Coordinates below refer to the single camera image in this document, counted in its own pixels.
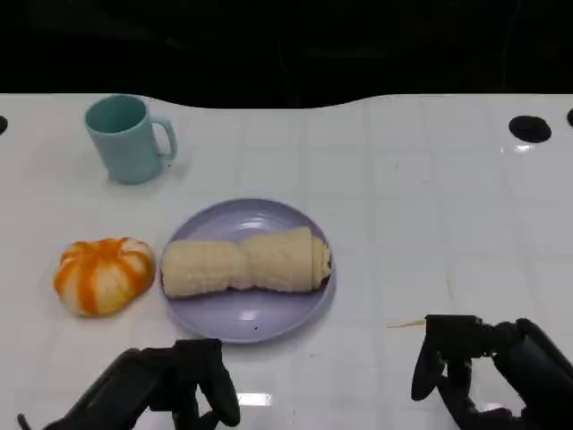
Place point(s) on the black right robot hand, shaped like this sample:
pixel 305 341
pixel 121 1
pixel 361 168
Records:
pixel 532 367

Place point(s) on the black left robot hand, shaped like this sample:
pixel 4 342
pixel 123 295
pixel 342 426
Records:
pixel 134 389

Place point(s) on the orange and white bread roll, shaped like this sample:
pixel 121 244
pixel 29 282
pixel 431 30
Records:
pixel 103 277

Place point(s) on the lilac plate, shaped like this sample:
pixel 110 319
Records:
pixel 250 318

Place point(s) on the pale green mug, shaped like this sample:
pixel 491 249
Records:
pixel 125 145

